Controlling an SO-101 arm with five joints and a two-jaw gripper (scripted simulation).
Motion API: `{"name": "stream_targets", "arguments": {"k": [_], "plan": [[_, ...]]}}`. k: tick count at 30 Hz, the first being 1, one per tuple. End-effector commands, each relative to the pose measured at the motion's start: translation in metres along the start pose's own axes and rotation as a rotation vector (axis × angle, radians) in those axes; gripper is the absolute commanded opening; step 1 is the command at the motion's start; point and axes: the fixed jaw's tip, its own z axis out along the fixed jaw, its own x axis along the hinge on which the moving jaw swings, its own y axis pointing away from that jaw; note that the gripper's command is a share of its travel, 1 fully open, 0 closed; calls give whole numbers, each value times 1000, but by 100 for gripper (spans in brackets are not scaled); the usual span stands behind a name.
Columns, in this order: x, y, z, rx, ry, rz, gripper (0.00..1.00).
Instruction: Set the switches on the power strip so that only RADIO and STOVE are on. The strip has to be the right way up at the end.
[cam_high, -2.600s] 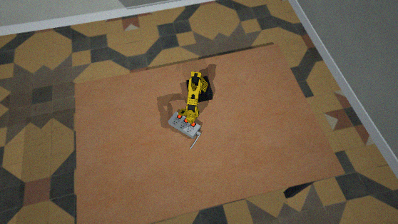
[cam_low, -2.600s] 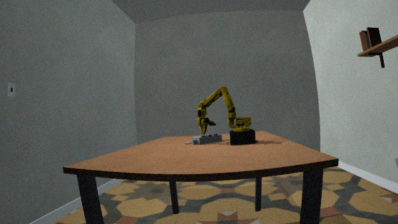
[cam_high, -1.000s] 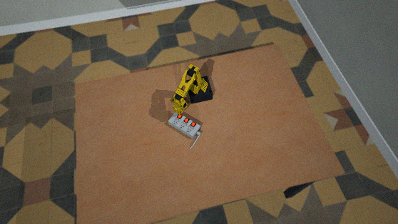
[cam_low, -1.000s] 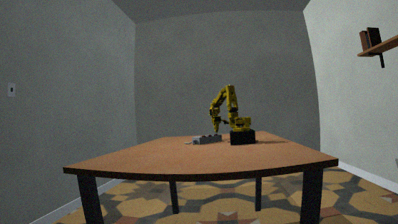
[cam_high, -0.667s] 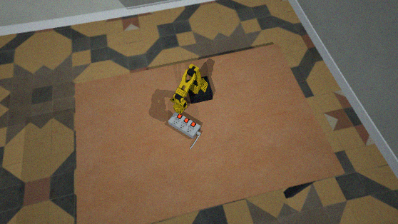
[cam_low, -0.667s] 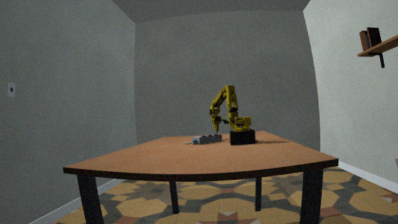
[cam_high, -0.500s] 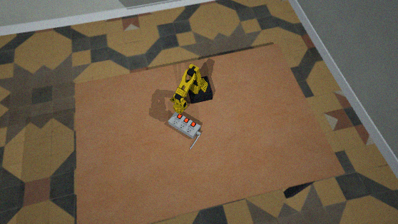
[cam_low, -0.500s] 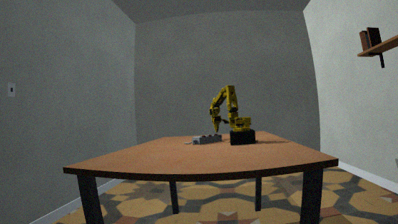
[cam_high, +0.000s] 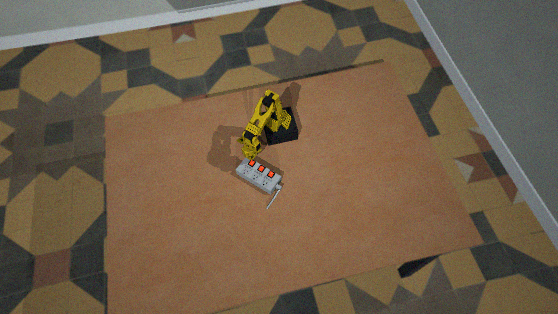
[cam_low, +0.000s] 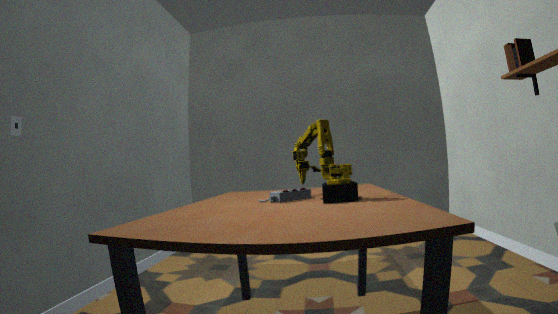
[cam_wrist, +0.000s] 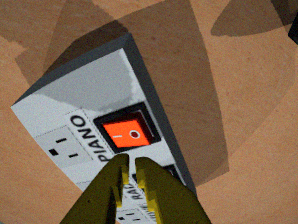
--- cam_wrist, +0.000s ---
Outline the grey power strip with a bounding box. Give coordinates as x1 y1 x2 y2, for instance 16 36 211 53
11 32 198 224

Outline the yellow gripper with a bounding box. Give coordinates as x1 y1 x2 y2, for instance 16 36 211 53
59 153 212 224

